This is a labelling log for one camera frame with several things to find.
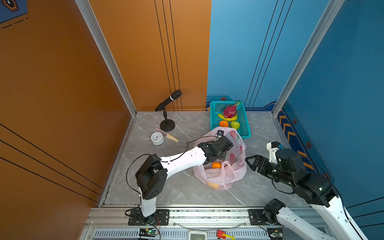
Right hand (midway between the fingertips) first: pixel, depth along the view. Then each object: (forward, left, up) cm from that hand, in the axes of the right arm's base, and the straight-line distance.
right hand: (248, 162), depth 66 cm
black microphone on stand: (+42, +45, -22) cm, 65 cm away
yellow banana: (+46, -3, -20) cm, 50 cm away
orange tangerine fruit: (+41, +4, -20) cm, 46 cm away
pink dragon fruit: (+48, -2, -14) cm, 50 cm away
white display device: (-24, +23, -22) cm, 40 cm away
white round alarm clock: (+28, +50, -20) cm, 61 cm away
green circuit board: (-23, +47, -25) cm, 58 cm away
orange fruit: (+7, +13, -18) cm, 23 cm away
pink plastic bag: (-1, +12, -10) cm, 16 cm away
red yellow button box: (-24, +11, -23) cm, 36 cm away
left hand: (+14, +9, -12) cm, 21 cm away
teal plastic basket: (+56, +7, -18) cm, 59 cm away
